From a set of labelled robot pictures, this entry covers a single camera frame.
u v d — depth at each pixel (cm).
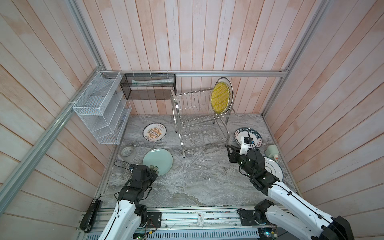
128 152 98
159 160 93
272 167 92
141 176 61
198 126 107
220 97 83
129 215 52
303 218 46
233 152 71
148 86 104
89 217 73
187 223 73
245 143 68
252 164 58
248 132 109
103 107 70
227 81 75
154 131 110
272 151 91
